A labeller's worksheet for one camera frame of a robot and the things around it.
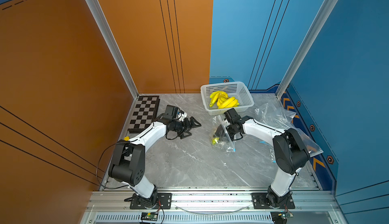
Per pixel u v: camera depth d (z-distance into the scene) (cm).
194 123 78
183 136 83
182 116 85
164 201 74
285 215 70
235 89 120
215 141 87
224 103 105
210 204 74
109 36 86
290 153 48
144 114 105
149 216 72
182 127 77
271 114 99
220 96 110
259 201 72
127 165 45
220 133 79
